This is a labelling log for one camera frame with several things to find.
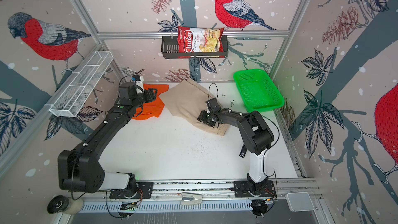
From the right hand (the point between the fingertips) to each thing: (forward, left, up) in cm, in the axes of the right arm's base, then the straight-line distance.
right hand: (198, 123), depth 97 cm
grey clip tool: (-41, +2, 0) cm, 41 cm away
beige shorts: (+20, +11, -2) cm, 22 cm away
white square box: (-39, -50, -3) cm, 63 cm away
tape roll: (-46, +52, +11) cm, 71 cm away
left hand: (+5, +24, +26) cm, 36 cm away
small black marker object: (-18, -26, +1) cm, 31 cm away
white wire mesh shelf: (-8, +59, +32) cm, 67 cm away
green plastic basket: (+30, -44, -3) cm, 53 cm away
